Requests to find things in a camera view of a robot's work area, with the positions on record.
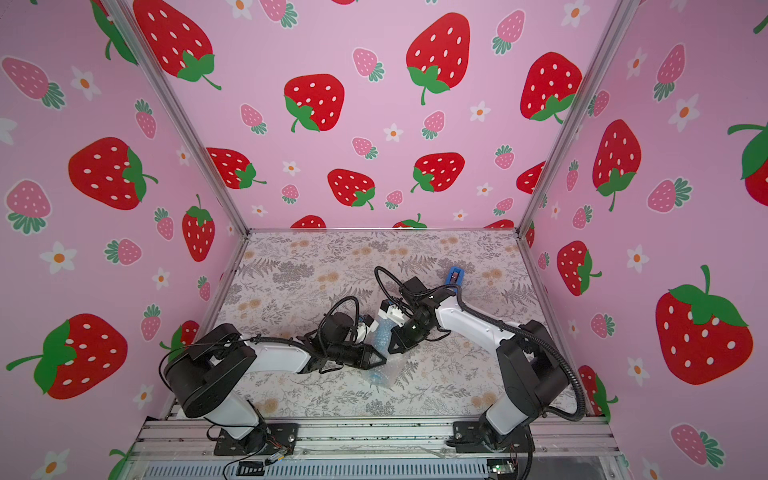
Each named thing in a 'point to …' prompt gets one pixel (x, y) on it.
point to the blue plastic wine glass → (387, 373)
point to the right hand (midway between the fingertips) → (388, 353)
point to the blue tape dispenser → (455, 276)
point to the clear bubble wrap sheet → (374, 384)
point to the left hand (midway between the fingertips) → (387, 362)
